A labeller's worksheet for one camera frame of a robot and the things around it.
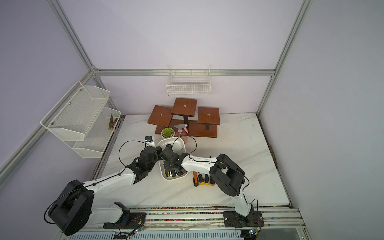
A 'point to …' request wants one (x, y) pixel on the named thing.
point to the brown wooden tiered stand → (199, 122)
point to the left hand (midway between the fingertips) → (160, 148)
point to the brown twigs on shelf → (112, 122)
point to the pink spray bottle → (181, 133)
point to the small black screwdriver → (206, 179)
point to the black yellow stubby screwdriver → (201, 180)
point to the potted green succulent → (167, 132)
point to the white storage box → (178, 143)
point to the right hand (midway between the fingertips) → (172, 165)
